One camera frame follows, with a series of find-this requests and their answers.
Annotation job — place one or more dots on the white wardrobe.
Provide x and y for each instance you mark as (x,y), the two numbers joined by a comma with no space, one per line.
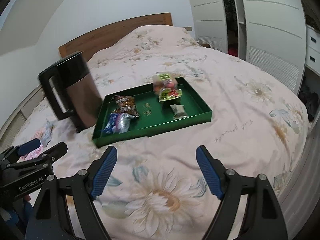
(271,34)

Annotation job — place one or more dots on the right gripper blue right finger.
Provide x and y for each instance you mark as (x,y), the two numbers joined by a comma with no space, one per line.
(263,218)

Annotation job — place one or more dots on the clear dried fruit bag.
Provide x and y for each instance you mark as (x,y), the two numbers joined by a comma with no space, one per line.
(163,80)

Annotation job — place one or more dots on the green shallow box tray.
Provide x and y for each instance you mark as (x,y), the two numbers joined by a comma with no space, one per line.
(154,117)

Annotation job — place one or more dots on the white radiator cover cabinet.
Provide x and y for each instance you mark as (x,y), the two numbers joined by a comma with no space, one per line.
(13,128)

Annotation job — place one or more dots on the pink cartoon snack packet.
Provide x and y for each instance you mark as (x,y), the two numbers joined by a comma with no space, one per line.
(32,155)

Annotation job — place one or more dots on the silver milk snack packet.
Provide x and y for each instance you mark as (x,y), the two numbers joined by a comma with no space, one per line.
(46,136)

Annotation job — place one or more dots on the wooden headboard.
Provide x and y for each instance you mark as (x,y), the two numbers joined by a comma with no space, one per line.
(108,35)

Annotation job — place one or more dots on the olive green candy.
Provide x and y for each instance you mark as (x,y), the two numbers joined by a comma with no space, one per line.
(179,112)

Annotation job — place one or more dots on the white drawer unit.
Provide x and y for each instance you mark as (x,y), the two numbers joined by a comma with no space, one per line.
(313,50)

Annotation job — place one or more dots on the pink striped candy packet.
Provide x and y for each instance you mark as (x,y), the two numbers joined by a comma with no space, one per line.
(39,134)

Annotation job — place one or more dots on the blue silver snack packet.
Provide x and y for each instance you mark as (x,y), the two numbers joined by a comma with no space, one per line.
(118,123)

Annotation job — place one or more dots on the small green fruit snack pack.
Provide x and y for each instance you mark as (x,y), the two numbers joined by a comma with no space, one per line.
(167,94)

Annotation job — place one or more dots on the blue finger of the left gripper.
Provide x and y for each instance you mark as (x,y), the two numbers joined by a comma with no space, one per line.
(51,155)
(28,147)

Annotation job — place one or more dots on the brown nutritious snack packet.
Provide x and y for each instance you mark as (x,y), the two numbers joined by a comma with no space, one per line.
(126,107)

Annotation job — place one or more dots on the brown black electric kettle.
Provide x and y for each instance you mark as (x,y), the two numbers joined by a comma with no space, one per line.
(71,91)

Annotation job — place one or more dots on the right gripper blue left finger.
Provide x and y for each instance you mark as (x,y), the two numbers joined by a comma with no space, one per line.
(50,218)

